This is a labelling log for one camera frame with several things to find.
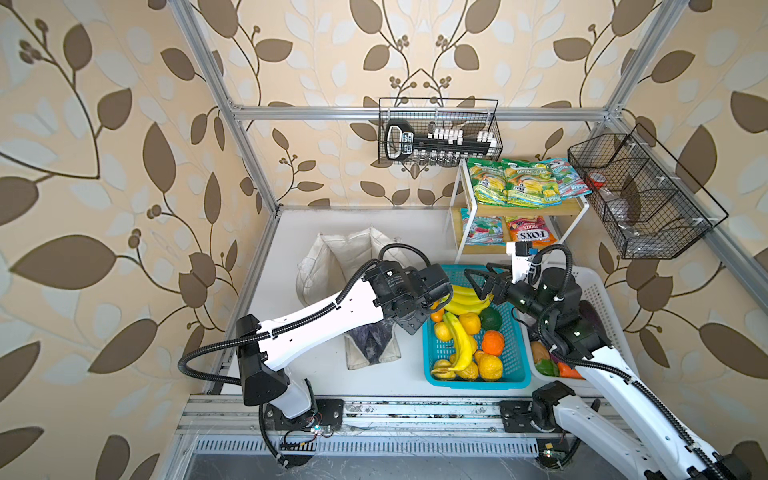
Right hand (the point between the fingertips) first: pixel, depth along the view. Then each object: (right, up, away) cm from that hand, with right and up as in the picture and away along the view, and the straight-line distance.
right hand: (478, 271), depth 71 cm
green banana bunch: (+1, -11, +18) cm, 21 cm away
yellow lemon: (+2, -16, +13) cm, 21 cm away
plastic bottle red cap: (+35, +24, +10) cm, 43 cm away
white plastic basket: (+39, -9, +17) cm, 44 cm away
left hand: (-16, -9, -2) cm, 19 cm away
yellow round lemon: (+5, -26, +6) cm, 27 cm away
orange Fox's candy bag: (+22, +11, +18) cm, 30 cm away
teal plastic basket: (+2, -21, +11) cm, 24 cm away
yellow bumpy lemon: (-1, -27, +6) cm, 28 cm away
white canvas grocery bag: (-38, +1, +9) cm, 39 cm away
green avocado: (+8, -15, +14) cm, 22 cm away
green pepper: (+19, -25, +4) cm, 31 cm away
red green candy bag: (+6, +10, +18) cm, 21 cm away
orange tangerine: (+7, -20, +9) cm, 23 cm away
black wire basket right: (+44, +15, +1) cm, 46 cm away
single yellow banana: (-3, -19, +5) cm, 20 cm away
